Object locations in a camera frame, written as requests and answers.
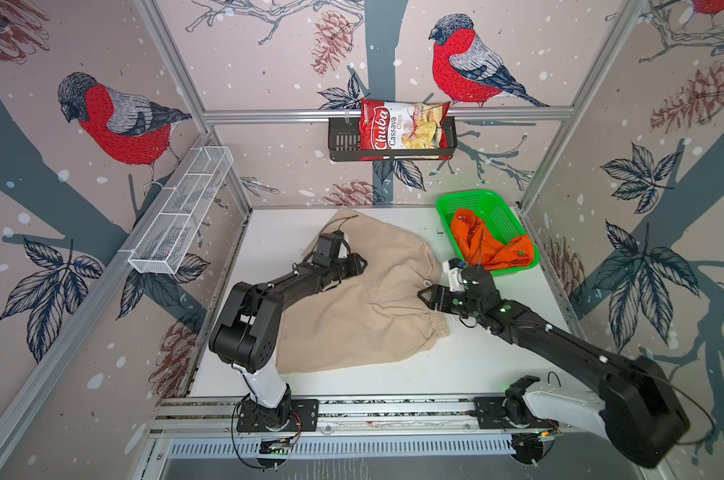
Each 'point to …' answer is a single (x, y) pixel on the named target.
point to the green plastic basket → (487, 230)
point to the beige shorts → (375, 316)
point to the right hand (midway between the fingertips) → (422, 301)
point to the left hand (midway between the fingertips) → (364, 264)
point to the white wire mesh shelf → (169, 235)
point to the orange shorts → (483, 250)
